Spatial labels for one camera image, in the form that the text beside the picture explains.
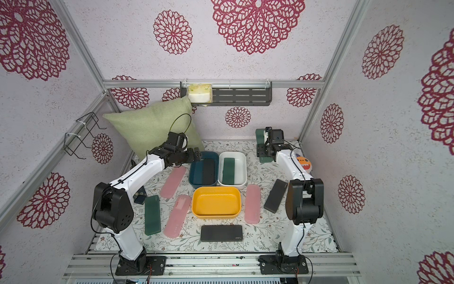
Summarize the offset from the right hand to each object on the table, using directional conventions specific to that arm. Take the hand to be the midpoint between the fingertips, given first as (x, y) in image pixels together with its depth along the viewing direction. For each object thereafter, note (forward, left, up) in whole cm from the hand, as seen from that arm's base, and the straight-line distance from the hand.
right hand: (264, 146), depth 94 cm
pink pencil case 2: (-31, +44, -17) cm, 56 cm away
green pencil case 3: (+5, +2, 0) cm, 5 cm away
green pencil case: (-33, +56, -15) cm, 67 cm away
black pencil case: (-7, +31, -15) cm, 35 cm away
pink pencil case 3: (-25, +6, -17) cm, 31 cm away
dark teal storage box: (-5, +39, -16) cm, 42 cm away
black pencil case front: (-40, +21, -17) cm, 49 cm away
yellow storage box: (-25, +25, -17) cm, 39 cm away
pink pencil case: (-13, +51, -15) cm, 54 cm away
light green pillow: (-1, +59, +14) cm, 61 cm away
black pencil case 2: (-21, -6, -18) cm, 28 cm away
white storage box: (-2, +12, -17) cm, 21 cm away
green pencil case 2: (-6, +19, -17) cm, 27 cm away
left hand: (-8, +36, 0) cm, 37 cm away
